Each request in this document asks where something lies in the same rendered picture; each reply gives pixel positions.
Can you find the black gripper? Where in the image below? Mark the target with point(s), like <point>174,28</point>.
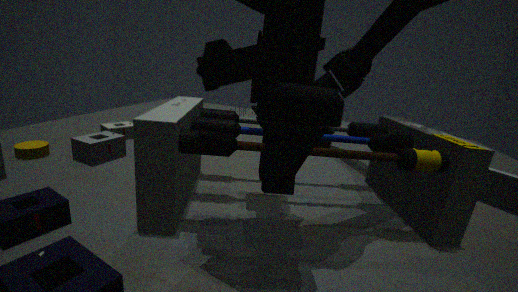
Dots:
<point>293,110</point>

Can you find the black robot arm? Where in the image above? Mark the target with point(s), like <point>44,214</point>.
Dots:
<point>222,65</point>

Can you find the yellow flat disc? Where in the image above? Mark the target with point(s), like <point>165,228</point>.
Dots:
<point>32,149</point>

